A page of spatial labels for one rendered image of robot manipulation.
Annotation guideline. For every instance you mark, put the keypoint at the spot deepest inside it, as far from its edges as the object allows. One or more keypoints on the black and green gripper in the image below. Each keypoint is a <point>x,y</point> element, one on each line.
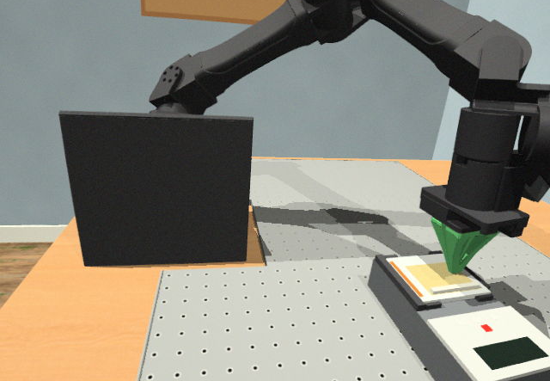
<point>470,194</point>

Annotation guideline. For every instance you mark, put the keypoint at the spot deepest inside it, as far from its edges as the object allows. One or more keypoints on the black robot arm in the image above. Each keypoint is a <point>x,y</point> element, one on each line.
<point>483,60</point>

